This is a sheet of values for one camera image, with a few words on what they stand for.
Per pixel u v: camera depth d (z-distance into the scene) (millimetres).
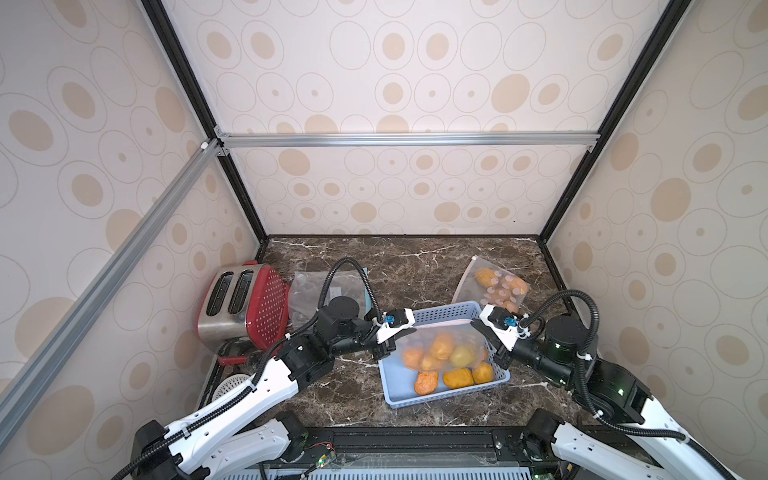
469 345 733
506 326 502
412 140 900
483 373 777
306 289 1010
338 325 513
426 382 794
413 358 789
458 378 796
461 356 728
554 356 476
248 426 464
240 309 773
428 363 751
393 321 538
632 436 455
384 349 583
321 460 709
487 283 1007
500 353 540
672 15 683
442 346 716
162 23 684
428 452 729
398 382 848
